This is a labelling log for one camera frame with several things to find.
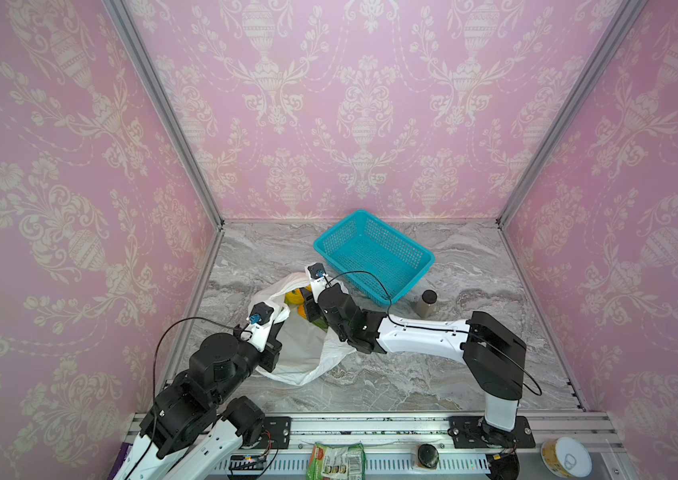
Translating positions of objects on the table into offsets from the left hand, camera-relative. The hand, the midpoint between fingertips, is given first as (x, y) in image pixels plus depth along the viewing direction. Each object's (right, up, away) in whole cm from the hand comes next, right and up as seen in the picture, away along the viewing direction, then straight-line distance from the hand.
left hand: (283, 323), depth 65 cm
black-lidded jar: (+33, -31, +3) cm, 45 cm away
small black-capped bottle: (+37, 0, +24) cm, 44 cm away
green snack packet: (+13, -33, +3) cm, 36 cm away
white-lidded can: (+63, -30, +1) cm, 70 cm away
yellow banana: (+3, +1, +6) cm, 7 cm away
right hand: (+3, +6, +15) cm, 16 cm away
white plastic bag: (+3, -13, +21) cm, 25 cm away
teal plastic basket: (+21, +18, +48) cm, 55 cm away
